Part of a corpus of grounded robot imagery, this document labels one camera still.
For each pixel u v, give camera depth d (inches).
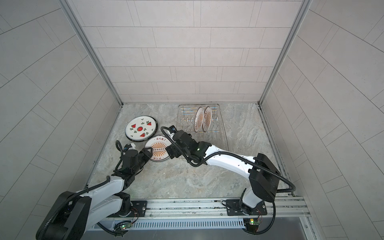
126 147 30.2
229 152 19.1
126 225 25.5
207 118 39.0
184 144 22.4
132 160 25.8
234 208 27.8
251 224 26.8
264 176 16.4
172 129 25.8
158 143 36.0
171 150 26.3
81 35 31.2
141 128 38.9
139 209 27.8
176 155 26.8
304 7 28.0
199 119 38.0
